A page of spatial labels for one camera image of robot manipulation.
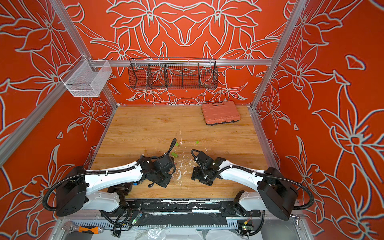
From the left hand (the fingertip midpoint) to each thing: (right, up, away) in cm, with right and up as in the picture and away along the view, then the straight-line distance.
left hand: (169, 181), depth 79 cm
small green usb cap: (+16, +18, +19) cm, 31 cm away
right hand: (+13, +1, +1) cm, 13 cm away
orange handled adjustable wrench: (-45, -17, -11) cm, 50 cm away
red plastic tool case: (+34, +39, +31) cm, 60 cm away
